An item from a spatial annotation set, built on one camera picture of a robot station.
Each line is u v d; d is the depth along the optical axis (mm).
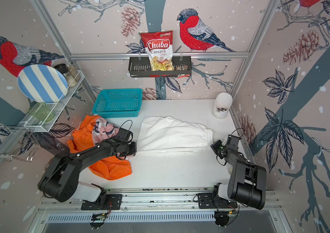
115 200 732
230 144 715
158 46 797
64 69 793
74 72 857
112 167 831
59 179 428
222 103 1057
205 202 727
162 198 760
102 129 947
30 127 592
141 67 949
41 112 690
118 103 1220
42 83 722
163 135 973
